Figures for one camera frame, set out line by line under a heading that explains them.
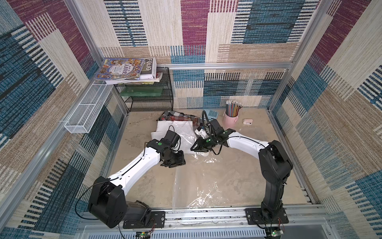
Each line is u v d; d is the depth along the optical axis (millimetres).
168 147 598
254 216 740
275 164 498
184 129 985
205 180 870
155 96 1164
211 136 734
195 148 869
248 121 1114
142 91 965
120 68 813
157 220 735
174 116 1106
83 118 703
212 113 1155
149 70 811
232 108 1028
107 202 404
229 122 1049
